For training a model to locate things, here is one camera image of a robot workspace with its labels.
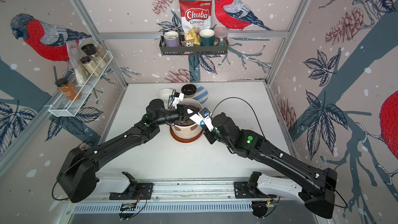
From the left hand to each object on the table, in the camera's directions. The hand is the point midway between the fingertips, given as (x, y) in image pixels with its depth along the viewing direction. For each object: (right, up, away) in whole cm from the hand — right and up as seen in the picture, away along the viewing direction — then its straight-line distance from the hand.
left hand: (200, 109), depth 68 cm
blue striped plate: (0, +6, +46) cm, 47 cm away
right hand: (+2, -6, +2) cm, 7 cm away
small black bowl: (-9, +10, +43) cm, 45 cm away
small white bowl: (-27, +8, +42) cm, 50 cm away
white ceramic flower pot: (-6, -11, +11) cm, 17 cm away
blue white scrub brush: (-2, -4, +1) cm, 5 cm away
